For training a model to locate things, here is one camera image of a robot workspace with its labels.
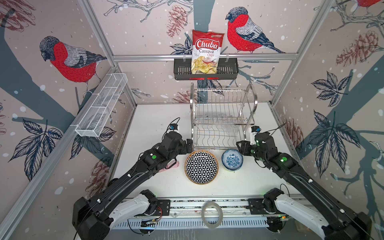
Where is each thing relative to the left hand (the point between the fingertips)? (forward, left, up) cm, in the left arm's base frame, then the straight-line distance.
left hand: (185, 141), depth 75 cm
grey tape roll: (-31, -17, -17) cm, 39 cm away
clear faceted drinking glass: (+15, -29, -11) cm, 35 cm away
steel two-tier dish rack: (+22, -21, -7) cm, 31 cm away
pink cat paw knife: (-14, +6, +6) cm, 17 cm away
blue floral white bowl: (-3, -27, -16) cm, 31 cm away
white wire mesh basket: (+8, +45, +9) cm, 46 cm away
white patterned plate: (-6, -9, -19) cm, 22 cm away
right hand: (0, -28, -3) cm, 28 cm away
